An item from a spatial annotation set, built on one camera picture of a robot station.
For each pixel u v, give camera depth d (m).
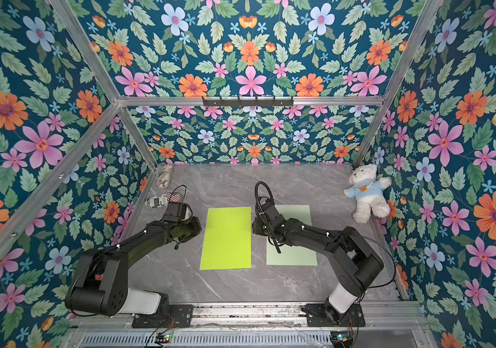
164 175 1.11
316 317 0.72
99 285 0.43
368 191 0.99
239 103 0.92
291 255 0.87
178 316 0.74
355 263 0.46
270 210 0.70
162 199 1.01
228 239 1.02
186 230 0.80
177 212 0.72
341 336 0.73
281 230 0.67
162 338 0.72
